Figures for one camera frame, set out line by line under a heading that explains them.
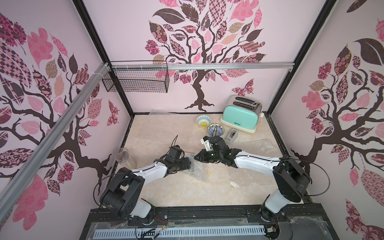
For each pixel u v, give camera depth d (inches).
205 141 30.9
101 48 32.0
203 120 44.8
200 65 37.0
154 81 32.2
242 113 38.5
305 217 28.6
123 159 31.2
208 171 35.0
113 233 27.4
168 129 43.7
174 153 28.0
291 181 17.6
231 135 40.4
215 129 43.1
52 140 20.7
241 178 33.6
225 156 26.0
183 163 31.5
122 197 16.9
